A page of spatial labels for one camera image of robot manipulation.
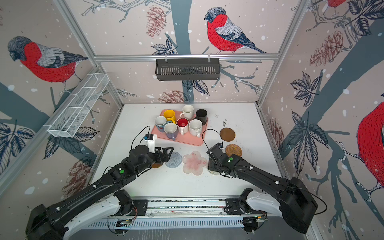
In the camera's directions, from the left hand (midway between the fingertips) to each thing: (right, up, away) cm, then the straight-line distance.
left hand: (167, 149), depth 75 cm
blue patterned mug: (-10, +13, +27) cm, 32 cm away
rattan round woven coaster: (+39, -5, +20) cm, 44 cm away
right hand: (+24, -12, +8) cm, 28 cm away
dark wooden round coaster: (+37, +4, +28) cm, 47 cm away
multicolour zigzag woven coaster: (+26, -17, +10) cm, 32 cm away
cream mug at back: (+9, +20, +29) cm, 36 cm away
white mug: (+15, +9, +27) cm, 32 cm away
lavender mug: (-2, +7, +26) cm, 27 cm away
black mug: (+19, +18, +26) cm, 37 cm away
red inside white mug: (+5, +10, +28) cm, 31 cm away
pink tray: (-12, +19, +40) cm, 46 cm away
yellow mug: (-4, +18, +31) cm, 36 cm away
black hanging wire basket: (+9, +51, +31) cm, 61 cm away
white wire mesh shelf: (-48, +15, -3) cm, 50 cm away
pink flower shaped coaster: (+13, -12, +15) cm, 24 cm away
